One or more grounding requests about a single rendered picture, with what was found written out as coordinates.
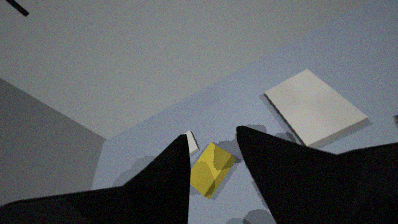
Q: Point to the light grey flat slab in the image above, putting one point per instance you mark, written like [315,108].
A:
[193,147]

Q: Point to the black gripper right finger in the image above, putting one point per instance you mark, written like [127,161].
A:
[302,185]

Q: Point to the white flat rectangular slab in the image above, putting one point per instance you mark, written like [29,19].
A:
[314,112]

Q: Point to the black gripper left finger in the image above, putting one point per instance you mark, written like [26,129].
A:
[159,194]

